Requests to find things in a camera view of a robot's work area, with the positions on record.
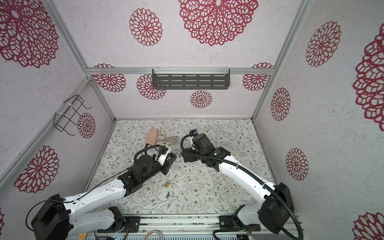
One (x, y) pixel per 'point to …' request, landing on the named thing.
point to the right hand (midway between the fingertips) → (188, 149)
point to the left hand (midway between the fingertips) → (172, 157)
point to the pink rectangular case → (151, 136)
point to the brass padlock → (167, 184)
